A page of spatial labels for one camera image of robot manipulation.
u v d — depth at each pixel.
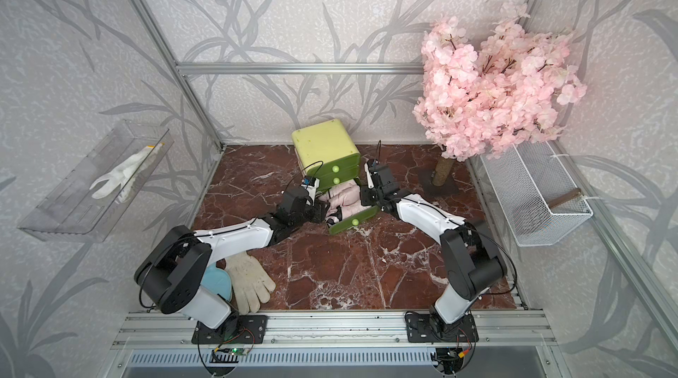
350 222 0.91
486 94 0.64
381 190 0.71
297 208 0.70
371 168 0.72
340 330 0.75
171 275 0.44
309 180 0.79
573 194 0.61
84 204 0.64
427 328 0.73
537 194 0.61
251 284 0.81
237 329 0.68
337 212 0.91
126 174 0.64
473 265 0.45
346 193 0.96
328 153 0.89
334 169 0.88
